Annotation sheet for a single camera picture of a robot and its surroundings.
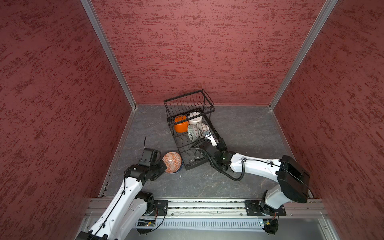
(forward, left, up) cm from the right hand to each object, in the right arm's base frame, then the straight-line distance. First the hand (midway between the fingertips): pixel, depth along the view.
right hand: (212, 144), depth 84 cm
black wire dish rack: (+28, +7, +8) cm, 30 cm away
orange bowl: (+16, +19, -4) cm, 25 cm away
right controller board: (-39, -26, -14) cm, 48 cm away
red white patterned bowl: (+13, +5, -1) cm, 14 cm away
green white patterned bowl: (+13, +11, -6) cm, 19 cm away
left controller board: (-37, +36, -14) cm, 53 cm away
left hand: (-12, +27, -6) cm, 30 cm away
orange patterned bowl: (-7, +23, -7) cm, 25 cm away
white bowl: (+22, +8, -5) cm, 25 cm away
